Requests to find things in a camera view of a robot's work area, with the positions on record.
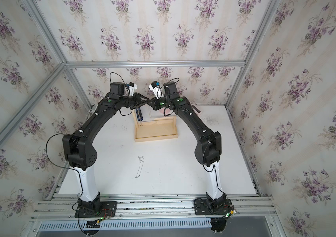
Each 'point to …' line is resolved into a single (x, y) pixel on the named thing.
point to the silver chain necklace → (141, 160)
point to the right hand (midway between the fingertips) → (151, 102)
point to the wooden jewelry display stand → (160, 129)
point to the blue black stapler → (139, 115)
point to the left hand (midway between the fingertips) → (150, 101)
